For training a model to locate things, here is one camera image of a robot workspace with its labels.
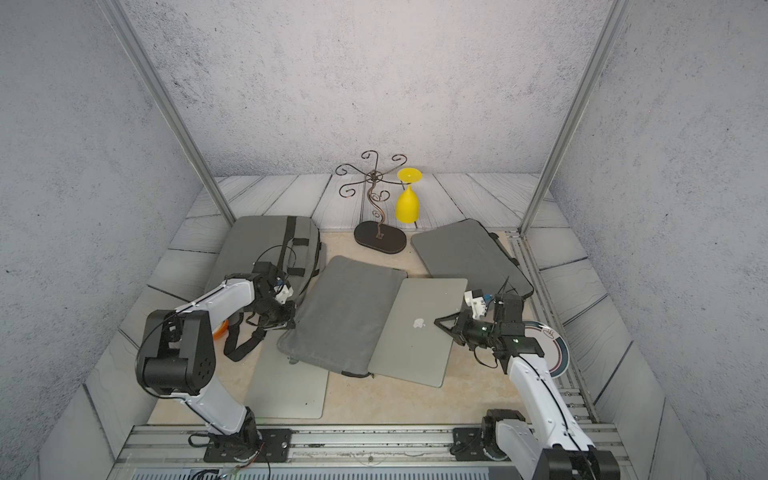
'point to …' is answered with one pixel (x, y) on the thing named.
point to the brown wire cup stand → (376, 236)
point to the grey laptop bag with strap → (291, 244)
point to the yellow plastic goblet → (406, 204)
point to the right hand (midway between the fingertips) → (438, 323)
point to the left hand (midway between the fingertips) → (297, 323)
